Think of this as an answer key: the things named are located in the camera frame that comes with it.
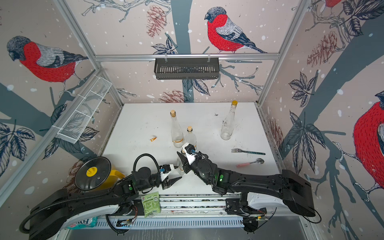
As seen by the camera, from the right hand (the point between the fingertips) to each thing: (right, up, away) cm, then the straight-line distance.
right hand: (181, 149), depth 71 cm
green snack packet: (-16, -29, +3) cm, 33 cm away
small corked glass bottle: (+4, +4, +7) cm, 9 cm away
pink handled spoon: (+47, -12, +19) cm, 52 cm away
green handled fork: (+33, -6, +22) cm, 40 cm away
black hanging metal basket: (0, +51, +36) cm, 62 cm away
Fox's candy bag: (-44, -34, -2) cm, 56 cm away
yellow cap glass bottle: (+30, +8, +33) cm, 45 cm away
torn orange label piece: (-22, 0, +30) cm, 37 cm away
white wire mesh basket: (-61, +9, +9) cm, 63 cm away
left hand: (-1, -12, +4) cm, 13 cm away
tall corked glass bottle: (-5, +4, +21) cm, 22 cm away
